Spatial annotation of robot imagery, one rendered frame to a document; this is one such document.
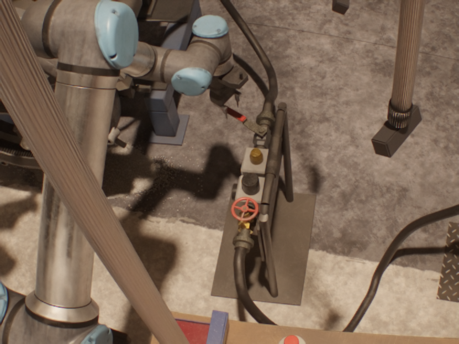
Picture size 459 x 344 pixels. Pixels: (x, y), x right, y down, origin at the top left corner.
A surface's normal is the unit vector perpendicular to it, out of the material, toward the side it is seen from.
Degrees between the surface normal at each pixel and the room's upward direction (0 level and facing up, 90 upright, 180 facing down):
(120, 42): 85
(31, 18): 37
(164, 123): 90
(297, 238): 0
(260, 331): 0
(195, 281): 0
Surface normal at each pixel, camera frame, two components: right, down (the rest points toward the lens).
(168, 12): -0.10, -0.53
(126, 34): 0.96, 0.08
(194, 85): -0.22, 0.84
